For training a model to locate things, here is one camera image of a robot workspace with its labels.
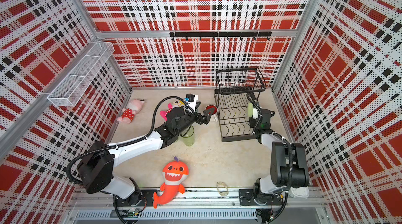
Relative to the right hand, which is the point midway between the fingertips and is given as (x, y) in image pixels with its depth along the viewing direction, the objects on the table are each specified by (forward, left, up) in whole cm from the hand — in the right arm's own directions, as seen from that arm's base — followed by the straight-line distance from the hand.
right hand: (258, 113), depth 94 cm
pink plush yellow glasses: (+10, +52, -2) cm, 53 cm away
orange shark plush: (-33, +47, 0) cm, 57 cm away
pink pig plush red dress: (+7, +81, -2) cm, 81 cm away
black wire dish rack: (+31, +12, -7) cm, 34 cm away
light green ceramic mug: (+3, +5, +1) cm, 6 cm away
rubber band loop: (-41, +23, -7) cm, 48 cm away
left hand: (-6, +30, +17) cm, 35 cm away
